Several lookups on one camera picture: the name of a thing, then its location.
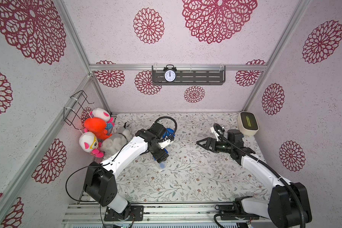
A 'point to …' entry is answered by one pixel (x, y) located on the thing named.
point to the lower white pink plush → (89, 143)
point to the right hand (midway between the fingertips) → (200, 143)
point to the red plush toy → (98, 127)
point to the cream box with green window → (247, 123)
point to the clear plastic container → (162, 165)
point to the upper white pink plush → (102, 114)
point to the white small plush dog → (113, 143)
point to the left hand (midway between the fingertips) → (159, 154)
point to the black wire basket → (73, 113)
